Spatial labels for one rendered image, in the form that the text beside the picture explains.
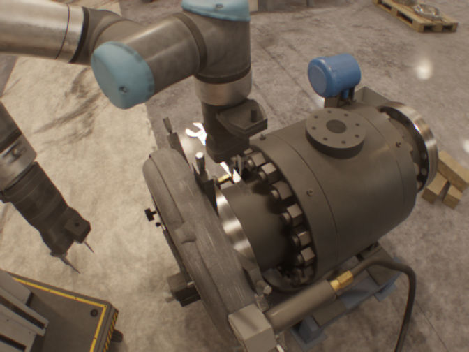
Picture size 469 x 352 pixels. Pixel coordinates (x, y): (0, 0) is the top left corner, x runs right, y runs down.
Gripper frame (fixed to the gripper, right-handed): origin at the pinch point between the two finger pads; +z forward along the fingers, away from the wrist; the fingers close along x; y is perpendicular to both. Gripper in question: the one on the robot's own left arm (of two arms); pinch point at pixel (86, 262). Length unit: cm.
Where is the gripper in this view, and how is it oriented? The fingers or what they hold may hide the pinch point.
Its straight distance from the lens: 62.5
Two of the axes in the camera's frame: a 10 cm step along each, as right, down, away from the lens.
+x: 3.2, -6.4, 7.0
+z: 4.2, 7.6, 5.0
